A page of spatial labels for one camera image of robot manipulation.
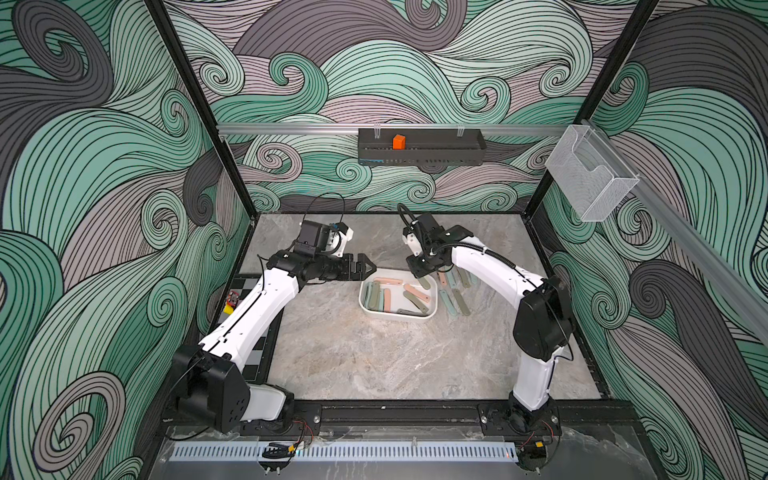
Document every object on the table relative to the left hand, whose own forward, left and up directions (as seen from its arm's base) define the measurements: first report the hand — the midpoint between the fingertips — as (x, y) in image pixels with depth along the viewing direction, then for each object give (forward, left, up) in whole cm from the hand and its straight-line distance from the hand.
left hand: (363, 266), depth 78 cm
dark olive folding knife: (+1, -16, -22) cm, 27 cm away
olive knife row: (0, -32, -22) cm, 39 cm away
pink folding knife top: (+8, -6, -20) cm, 23 cm away
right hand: (+6, -17, -10) cm, 21 cm away
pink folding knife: (+10, -26, -21) cm, 35 cm away
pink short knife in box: (+4, -18, -22) cm, 29 cm away
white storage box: (+4, -10, -23) cm, 25 cm away
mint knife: (+1, -27, -22) cm, 34 cm away
